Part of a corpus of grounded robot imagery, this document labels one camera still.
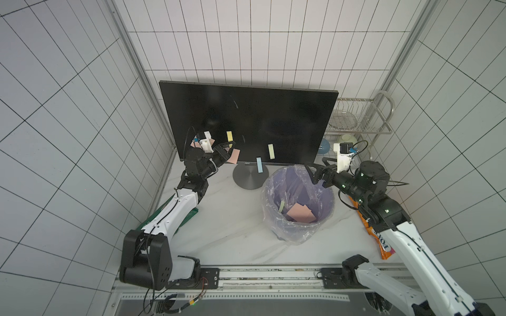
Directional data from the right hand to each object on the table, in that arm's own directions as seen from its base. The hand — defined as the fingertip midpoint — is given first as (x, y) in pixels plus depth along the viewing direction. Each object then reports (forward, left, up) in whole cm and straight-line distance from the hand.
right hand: (306, 162), depth 65 cm
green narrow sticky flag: (-3, +6, -28) cm, 29 cm away
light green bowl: (+37, -31, -23) cm, 54 cm away
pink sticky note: (+4, +26, -3) cm, 26 cm away
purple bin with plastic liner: (+2, +2, -17) cm, 17 cm away
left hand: (+11, +27, -5) cm, 29 cm away
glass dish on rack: (+34, -23, -9) cm, 42 cm away
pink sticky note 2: (-7, -2, -26) cm, 27 cm away
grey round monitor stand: (+16, +24, -34) cm, 45 cm away
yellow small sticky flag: (+13, +29, 0) cm, 31 cm away
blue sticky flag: (+11, +17, -15) cm, 25 cm away
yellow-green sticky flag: (+13, +12, -9) cm, 19 cm away
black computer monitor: (+28, +6, -8) cm, 30 cm away
